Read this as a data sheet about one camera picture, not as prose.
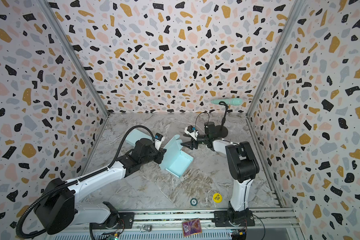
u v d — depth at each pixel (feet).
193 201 2.62
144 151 2.06
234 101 2.74
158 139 2.39
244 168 1.71
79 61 2.93
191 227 2.31
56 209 1.31
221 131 3.49
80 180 1.48
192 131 2.67
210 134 2.62
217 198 2.67
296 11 2.39
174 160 3.07
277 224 2.54
